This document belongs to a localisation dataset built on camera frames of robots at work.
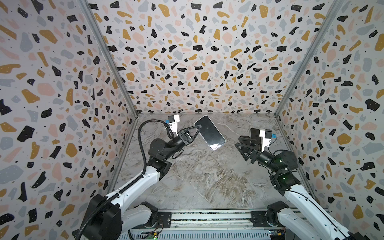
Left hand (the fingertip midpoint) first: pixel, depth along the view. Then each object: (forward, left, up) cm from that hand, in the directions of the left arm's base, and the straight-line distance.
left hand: (201, 126), depth 60 cm
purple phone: (0, -4, -4) cm, 6 cm away
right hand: (-4, -15, -6) cm, 17 cm away
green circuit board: (-33, +23, -41) cm, 57 cm away
